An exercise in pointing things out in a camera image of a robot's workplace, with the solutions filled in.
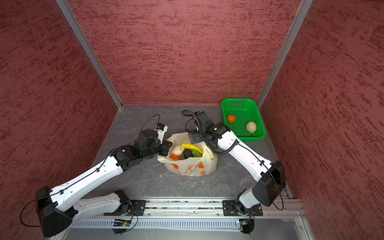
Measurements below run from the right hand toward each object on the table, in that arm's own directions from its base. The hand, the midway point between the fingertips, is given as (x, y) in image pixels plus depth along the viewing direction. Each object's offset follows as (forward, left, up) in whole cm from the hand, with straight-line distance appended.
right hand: (198, 137), depth 79 cm
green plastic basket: (+30, -35, -19) cm, 50 cm away
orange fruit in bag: (-5, +14, -15) cm, 21 cm away
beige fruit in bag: (0, +13, -13) cm, 19 cm away
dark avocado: (-1, +7, -16) cm, 17 cm away
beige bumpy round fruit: (+16, -37, -14) cm, 43 cm away
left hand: (-6, +14, 0) cm, 15 cm away
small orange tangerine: (+25, -25, -15) cm, 39 cm away
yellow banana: (+3, +6, -15) cm, 17 cm away
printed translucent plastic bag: (-15, +4, -3) cm, 16 cm away
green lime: (-2, +1, -16) cm, 16 cm away
